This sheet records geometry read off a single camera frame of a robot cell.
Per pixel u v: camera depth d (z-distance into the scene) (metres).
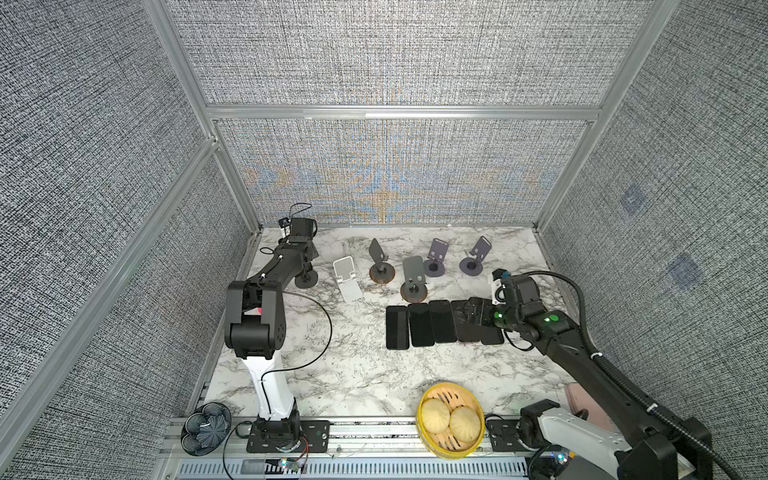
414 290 1.00
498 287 0.71
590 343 0.51
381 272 1.03
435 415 0.72
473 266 1.07
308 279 1.03
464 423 0.71
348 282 1.01
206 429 0.74
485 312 0.71
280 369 0.55
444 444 0.70
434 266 1.07
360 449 0.73
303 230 0.78
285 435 0.66
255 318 0.51
